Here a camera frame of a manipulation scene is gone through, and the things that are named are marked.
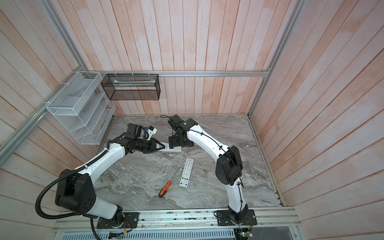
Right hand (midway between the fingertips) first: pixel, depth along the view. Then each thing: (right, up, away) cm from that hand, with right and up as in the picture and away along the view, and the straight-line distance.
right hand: (178, 145), depth 87 cm
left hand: (-7, -2, -6) cm, 10 cm away
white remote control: (-1, -1, -9) cm, 9 cm away
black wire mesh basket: (-34, +40, +18) cm, 56 cm away
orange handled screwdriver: (-8, -25, -6) cm, 27 cm away
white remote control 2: (+5, -16, +1) cm, 17 cm away
